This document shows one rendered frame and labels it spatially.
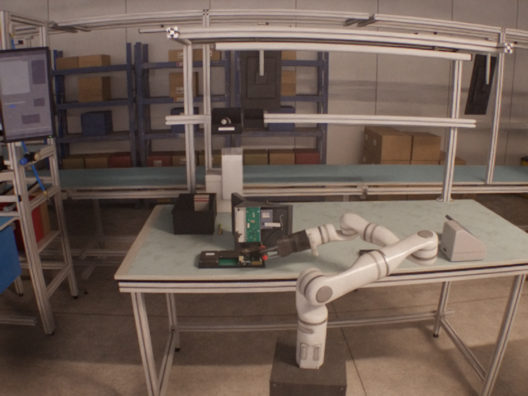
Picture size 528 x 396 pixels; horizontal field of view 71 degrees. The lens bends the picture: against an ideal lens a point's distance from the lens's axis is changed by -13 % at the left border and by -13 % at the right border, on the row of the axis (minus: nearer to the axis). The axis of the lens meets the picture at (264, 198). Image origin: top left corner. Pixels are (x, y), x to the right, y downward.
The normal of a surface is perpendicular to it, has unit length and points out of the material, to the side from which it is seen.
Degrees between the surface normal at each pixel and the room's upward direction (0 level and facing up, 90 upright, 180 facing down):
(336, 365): 0
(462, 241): 90
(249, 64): 98
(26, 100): 101
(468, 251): 90
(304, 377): 0
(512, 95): 90
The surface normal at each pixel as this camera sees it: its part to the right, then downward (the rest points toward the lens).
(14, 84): 0.46, 0.44
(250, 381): 0.00, -0.96
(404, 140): 0.05, 0.29
